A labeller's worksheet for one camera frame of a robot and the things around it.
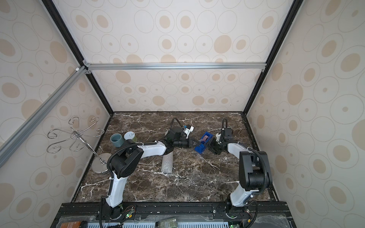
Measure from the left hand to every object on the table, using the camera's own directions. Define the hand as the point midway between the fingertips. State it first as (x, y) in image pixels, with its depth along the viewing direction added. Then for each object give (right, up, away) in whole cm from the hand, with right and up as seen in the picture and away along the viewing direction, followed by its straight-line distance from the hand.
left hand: (204, 143), depth 85 cm
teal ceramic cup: (-58, +1, +12) cm, 60 cm away
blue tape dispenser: (-1, -3, +7) cm, 8 cm away
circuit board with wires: (-39, -34, -14) cm, 54 cm away
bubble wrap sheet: (-22, -13, 0) cm, 26 cm away
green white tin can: (-50, +4, +13) cm, 51 cm away
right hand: (+6, -3, +9) cm, 11 cm away
